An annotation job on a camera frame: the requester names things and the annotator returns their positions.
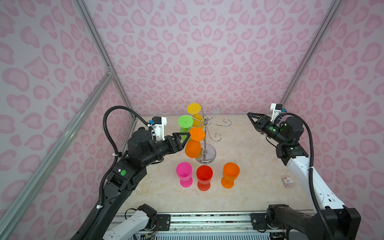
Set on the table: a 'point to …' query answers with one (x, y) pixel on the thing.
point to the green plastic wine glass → (185, 122)
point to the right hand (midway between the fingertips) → (249, 114)
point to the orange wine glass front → (193, 146)
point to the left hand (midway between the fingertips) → (186, 134)
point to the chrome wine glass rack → (209, 152)
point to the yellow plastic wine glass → (195, 108)
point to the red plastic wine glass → (204, 173)
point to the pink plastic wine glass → (184, 170)
